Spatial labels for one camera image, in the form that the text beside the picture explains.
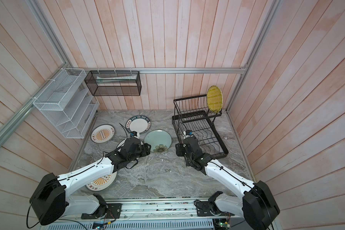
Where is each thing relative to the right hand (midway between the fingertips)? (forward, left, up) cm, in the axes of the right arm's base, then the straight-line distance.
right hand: (178, 144), depth 84 cm
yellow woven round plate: (+28, -23, +12) cm, 38 cm away
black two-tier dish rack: (+36, -13, -10) cm, 39 cm away
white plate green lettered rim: (+26, +30, -12) cm, 41 cm away
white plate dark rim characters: (+6, +39, -11) cm, 41 cm away
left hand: (-3, +19, -1) cm, 19 cm away
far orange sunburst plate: (+15, +56, -12) cm, 59 cm away
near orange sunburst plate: (-20, +44, -12) cm, 50 cm away
